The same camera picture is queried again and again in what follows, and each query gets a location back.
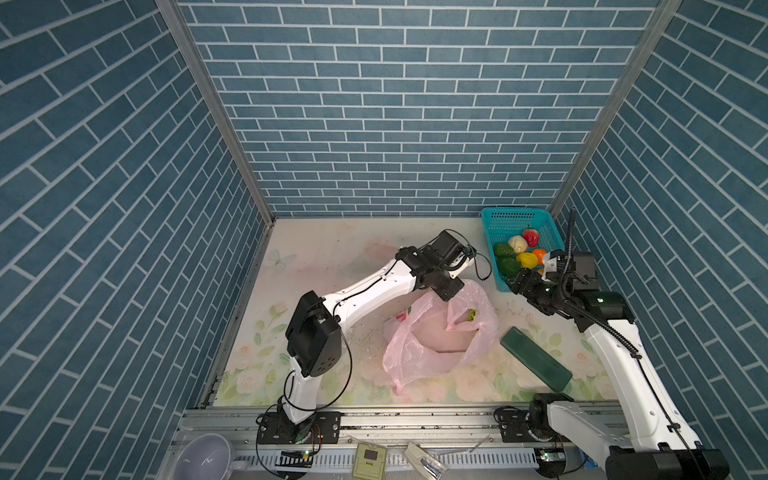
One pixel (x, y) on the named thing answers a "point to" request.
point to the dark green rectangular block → (536, 359)
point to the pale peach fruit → (518, 243)
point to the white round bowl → (206, 457)
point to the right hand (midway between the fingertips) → (512, 281)
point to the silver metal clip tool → (428, 465)
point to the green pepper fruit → (508, 267)
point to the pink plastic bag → (437, 337)
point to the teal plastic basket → (505, 223)
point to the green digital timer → (370, 463)
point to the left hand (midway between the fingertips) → (454, 285)
